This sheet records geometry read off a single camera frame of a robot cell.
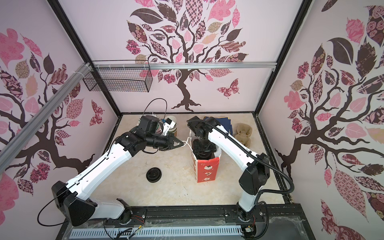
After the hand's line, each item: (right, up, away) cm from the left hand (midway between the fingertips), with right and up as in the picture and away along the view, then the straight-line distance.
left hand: (182, 147), depth 69 cm
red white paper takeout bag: (+11, -12, +4) cm, 17 cm away
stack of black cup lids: (-19, -19, +17) cm, 31 cm away
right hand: (+10, -3, +10) cm, 14 cm away
